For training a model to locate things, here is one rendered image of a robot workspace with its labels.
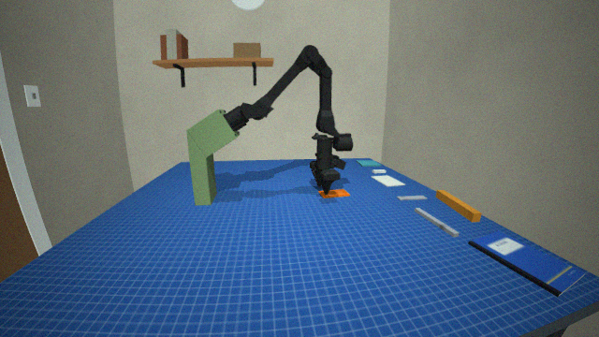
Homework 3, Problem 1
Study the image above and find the white square plate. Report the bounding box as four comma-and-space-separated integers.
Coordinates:
372, 175, 404, 186

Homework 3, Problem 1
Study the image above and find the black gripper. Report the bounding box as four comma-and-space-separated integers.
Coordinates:
310, 151, 341, 195

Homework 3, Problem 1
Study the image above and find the blue work mat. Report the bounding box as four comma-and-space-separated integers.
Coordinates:
0, 158, 599, 337

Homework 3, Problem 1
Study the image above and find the blue notebook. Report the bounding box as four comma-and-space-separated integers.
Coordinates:
468, 231, 586, 297

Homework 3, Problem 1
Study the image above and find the teal flat plate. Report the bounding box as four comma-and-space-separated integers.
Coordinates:
357, 160, 381, 167

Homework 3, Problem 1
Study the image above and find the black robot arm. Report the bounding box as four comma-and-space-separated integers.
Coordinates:
224, 45, 353, 153

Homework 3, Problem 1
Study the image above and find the grey flat bar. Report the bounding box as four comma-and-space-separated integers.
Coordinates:
415, 208, 459, 237

